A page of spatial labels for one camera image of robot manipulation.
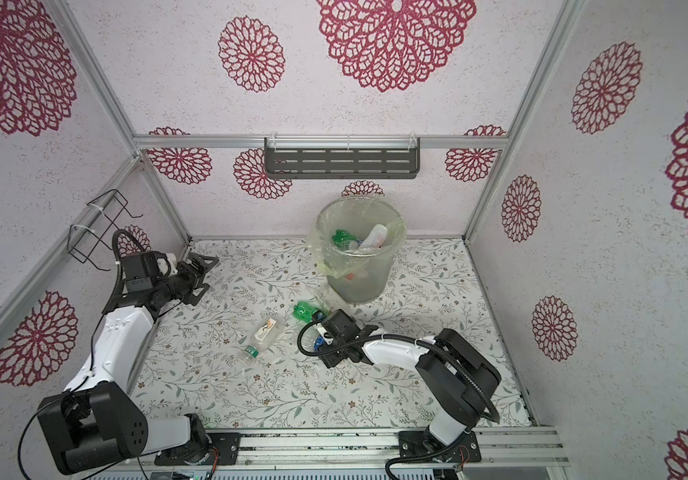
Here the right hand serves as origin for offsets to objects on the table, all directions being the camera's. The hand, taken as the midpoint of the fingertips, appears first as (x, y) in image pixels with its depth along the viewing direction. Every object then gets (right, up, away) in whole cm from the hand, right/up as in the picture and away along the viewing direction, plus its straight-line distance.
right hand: (325, 344), depth 89 cm
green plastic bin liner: (+7, +35, +11) cm, 37 cm away
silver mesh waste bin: (+14, +18, +9) cm, 24 cm away
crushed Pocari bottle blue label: (-1, +1, -3) cm, 4 cm away
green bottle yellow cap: (-7, +9, +9) cm, 15 cm away
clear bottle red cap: (+15, +32, +4) cm, 35 cm away
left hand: (-30, +21, -7) cm, 37 cm away
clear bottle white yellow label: (-18, +3, -1) cm, 18 cm away
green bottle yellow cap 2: (+6, +31, +8) cm, 33 cm away
